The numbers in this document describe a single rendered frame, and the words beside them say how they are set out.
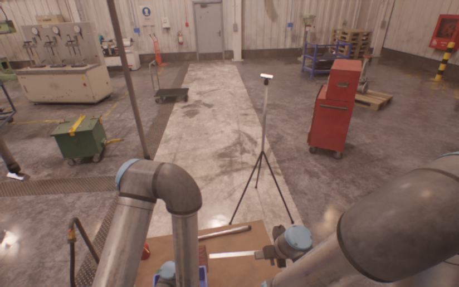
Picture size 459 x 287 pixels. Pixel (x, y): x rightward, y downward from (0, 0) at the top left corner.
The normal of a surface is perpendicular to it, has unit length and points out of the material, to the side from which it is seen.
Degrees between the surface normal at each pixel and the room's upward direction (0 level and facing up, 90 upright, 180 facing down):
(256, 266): 0
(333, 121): 90
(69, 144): 89
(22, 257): 0
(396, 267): 89
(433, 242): 65
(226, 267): 0
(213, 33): 90
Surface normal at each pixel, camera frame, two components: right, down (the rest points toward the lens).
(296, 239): 0.13, -0.67
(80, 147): 0.24, 0.48
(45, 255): -0.03, -0.86
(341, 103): -0.44, 0.46
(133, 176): -0.18, -0.36
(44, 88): -0.11, 0.50
